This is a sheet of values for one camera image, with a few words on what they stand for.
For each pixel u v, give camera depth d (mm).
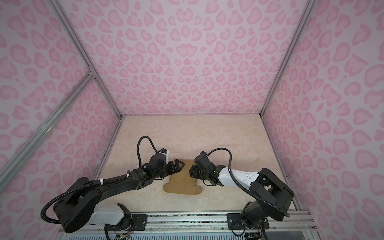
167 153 816
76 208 418
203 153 817
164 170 732
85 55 854
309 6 693
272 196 429
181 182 825
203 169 673
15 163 525
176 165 773
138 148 677
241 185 463
